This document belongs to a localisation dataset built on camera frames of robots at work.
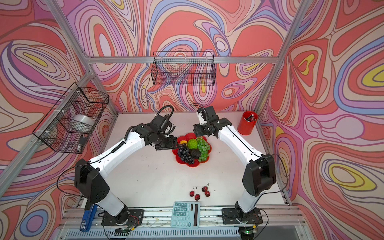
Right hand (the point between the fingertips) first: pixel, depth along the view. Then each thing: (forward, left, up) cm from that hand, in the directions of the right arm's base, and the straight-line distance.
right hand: (200, 132), depth 86 cm
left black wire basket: (-3, +66, +13) cm, 67 cm away
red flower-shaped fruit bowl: (-4, +16, -14) cm, 22 cm away
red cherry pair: (-31, +3, -17) cm, 35 cm away
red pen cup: (+10, -31, -5) cm, 33 cm away
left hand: (-8, +13, 0) cm, 16 cm away
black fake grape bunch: (-7, +10, -13) cm, 18 cm away
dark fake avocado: (-6, +4, -13) cm, 15 cm away
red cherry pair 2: (-27, -1, -17) cm, 32 cm away
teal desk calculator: (-39, +9, -16) cm, 43 cm away
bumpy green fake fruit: (0, +5, -12) cm, 13 cm away
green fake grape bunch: (-4, -2, -10) cm, 11 cm away
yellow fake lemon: (+1, +11, -11) cm, 16 cm away
